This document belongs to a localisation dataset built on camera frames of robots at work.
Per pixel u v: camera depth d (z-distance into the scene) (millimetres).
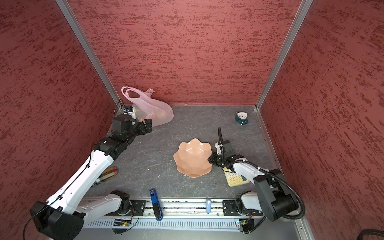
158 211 736
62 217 363
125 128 559
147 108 957
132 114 663
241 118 1089
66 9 711
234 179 829
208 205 725
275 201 421
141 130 672
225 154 697
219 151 816
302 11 723
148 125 692
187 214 734
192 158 915
